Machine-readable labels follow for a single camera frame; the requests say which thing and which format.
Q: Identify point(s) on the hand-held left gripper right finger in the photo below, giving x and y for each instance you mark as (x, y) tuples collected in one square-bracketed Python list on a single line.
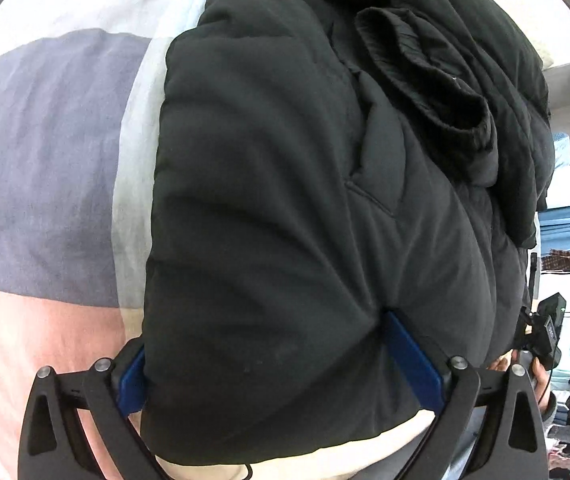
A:
[(415, 360)]

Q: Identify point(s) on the checked pastel quilt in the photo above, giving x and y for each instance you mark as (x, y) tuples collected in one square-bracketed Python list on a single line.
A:
[(40, 160)]

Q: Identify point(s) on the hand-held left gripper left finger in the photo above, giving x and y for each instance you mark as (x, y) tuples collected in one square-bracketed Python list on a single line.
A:
[(132, 380)]

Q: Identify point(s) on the blue towel cover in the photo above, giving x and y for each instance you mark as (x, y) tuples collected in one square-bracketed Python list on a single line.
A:
[(561, 149)]

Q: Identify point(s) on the person's right hand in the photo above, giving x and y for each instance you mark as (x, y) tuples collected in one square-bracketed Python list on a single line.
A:
[(541, 377)]

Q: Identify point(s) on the black puffer jacket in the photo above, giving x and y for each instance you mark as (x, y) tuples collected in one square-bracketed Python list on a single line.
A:
[(265, 210)]

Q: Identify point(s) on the person's right forearm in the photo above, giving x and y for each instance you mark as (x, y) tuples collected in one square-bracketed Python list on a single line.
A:
[(551, 410)]

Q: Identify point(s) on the person's blue jeans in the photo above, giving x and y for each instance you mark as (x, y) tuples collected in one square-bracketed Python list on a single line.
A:
[(465, 455)]

